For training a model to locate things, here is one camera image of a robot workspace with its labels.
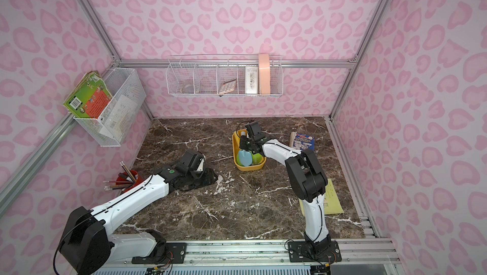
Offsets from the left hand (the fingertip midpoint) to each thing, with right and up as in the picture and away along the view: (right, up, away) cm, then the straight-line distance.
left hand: (215, 176), depth 83 cm
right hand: (+10, +15, +15) cm, 23 cm away
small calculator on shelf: (+4, +42, +12) cm, 44 cm away
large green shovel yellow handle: (+18, +6, +13) cm, 23 cm away
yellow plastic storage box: (+8, +16, +18) cm, 25 cm away
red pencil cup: (-40, -2, +1) cm, 40 cm away
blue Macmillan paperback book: (+45, +14, +23) cm, 53 cm away
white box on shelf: (+16, +45, +10) cm, 49 cm away
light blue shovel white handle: (+13, +7, +12) cm, 19 cm away
